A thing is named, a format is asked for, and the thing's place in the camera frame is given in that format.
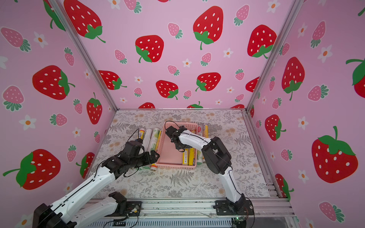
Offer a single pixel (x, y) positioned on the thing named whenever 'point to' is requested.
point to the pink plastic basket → (169, 157)
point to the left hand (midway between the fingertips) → (155, 156)
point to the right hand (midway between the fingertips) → (191, 142)
